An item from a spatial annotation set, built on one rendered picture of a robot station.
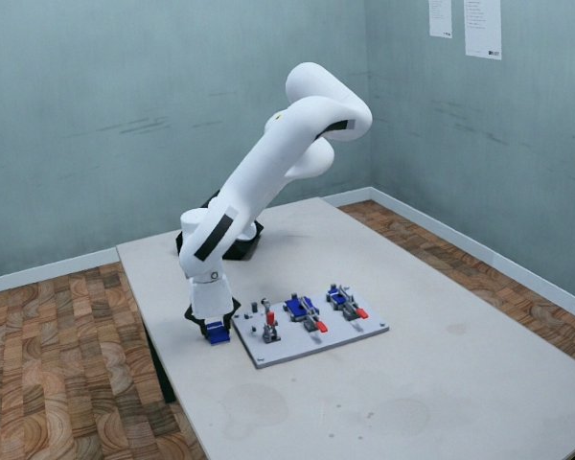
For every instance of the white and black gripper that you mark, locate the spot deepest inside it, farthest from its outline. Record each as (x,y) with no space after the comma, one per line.
(210,301)

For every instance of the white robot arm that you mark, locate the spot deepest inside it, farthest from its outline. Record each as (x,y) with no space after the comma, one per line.
(266,170)

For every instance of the blue plate with white stripe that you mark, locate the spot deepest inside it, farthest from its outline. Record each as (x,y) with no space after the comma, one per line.
(217,334)

